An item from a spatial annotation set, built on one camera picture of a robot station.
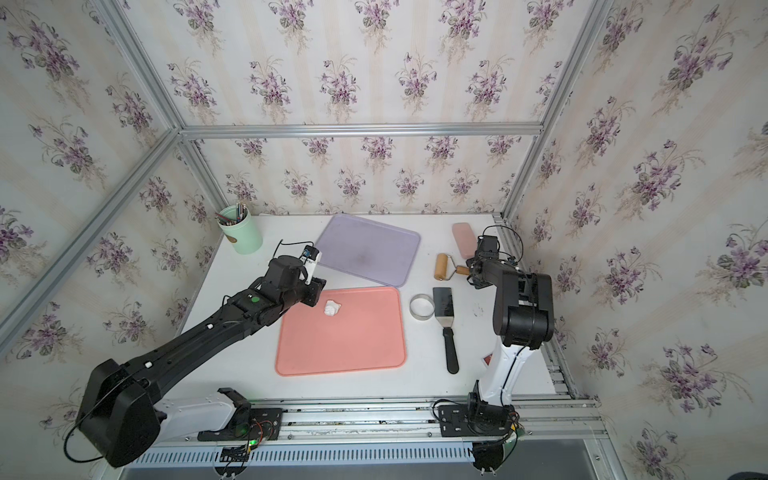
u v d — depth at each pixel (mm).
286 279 612
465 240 1110
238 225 981
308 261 705
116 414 390
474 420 675
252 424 722
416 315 930
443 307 939
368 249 1081
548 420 763
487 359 825
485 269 745
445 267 1033
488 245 820
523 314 518
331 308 907
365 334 882
